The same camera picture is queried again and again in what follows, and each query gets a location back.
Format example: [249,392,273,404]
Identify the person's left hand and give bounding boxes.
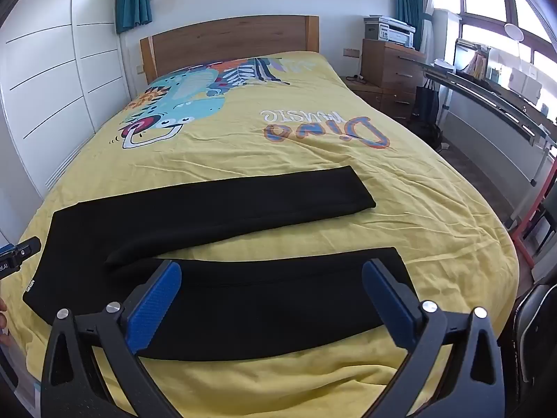
[0,298,11,346]

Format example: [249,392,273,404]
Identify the white wardrobe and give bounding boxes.
[1,0,130,196]

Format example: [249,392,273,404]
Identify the wooden drawer chest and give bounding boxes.
[342,39,426,125]

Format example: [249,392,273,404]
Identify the round white lamp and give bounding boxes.
[504,23,525,42]

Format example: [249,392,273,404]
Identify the long desk with rails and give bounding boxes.
[402,56,556,229]

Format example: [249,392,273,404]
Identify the white printer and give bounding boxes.
[363,15,415,48]

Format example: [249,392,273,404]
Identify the black chair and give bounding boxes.
[497,284,557,417]

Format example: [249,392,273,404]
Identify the yellow dinosaur bed cover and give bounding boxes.
[1,52,518,417]

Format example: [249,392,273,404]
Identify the wooden headboard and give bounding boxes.
[140,15,320,83]

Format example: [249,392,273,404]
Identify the black pants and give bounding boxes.
[23,167,411,361]

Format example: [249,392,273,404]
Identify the black bag on floor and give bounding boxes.
[409,80,439,141]

